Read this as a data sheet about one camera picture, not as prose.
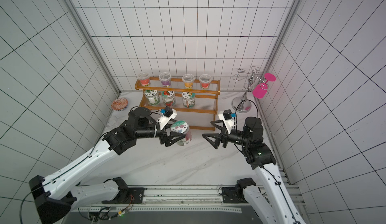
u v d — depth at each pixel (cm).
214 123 68
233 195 73
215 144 57
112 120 101
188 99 85
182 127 62
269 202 43
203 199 73
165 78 80
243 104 110
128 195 70
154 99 88
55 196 38
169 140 57
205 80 79
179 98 92
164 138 56
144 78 80
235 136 56
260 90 96
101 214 107
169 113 54
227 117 55
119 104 110
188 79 80
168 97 85
